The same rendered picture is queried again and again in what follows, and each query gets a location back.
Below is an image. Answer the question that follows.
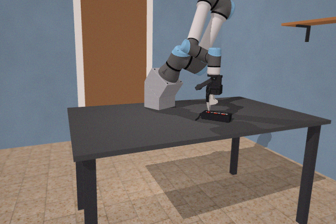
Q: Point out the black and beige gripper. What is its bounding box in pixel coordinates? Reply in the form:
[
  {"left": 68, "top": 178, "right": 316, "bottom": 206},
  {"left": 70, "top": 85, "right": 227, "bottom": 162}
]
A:
[{"left": 206, "top": 74, "right": 223, "bottom": 111}]

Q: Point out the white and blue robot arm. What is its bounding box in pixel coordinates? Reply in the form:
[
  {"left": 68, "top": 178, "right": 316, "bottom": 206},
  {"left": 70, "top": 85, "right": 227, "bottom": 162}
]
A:
[{"left": 158, "top": 0, "right": 235, "bottom": 83}]

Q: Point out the black power strip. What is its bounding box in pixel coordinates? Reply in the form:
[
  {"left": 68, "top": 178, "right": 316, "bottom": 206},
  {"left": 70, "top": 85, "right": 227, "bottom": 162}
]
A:
[{"left": 200, "top": 110, "right": 232, "bottom": 123}]

